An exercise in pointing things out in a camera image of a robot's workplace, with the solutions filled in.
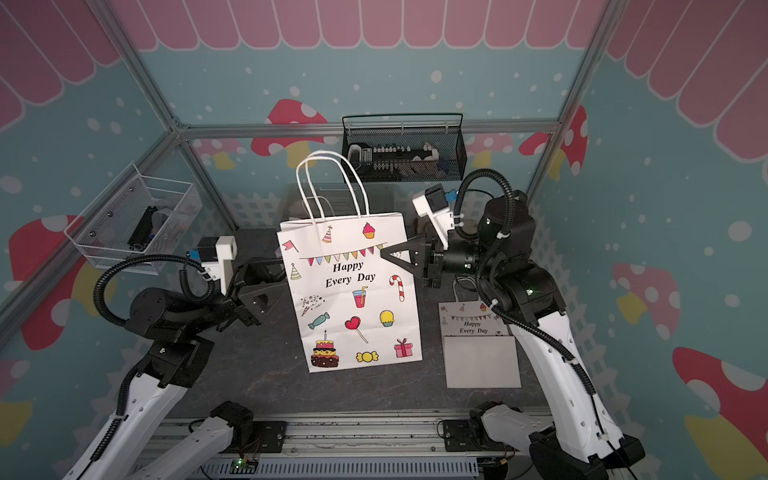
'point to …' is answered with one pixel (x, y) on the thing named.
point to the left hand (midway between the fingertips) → (298, 281)
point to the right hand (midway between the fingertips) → (385, 256)
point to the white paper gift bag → (479, 351)
